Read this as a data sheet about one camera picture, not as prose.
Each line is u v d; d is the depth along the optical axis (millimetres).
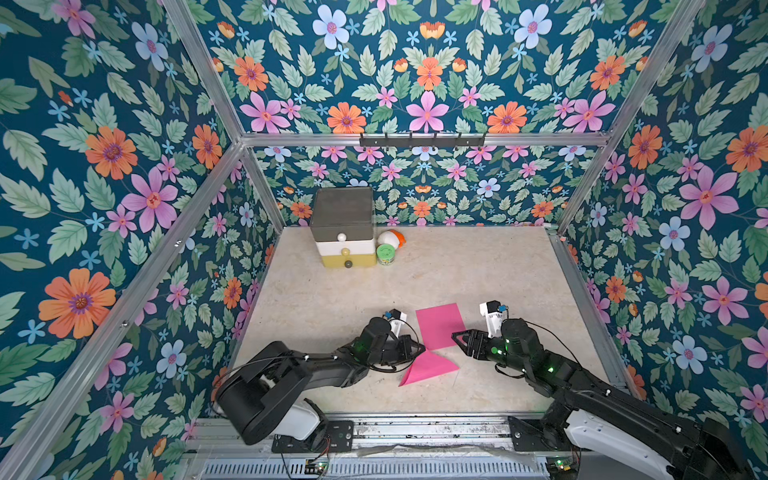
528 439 731
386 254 1063
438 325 932
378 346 696
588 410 537
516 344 596
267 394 436
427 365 854
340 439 732
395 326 805
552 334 716
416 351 815
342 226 932
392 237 1112
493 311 717
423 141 929
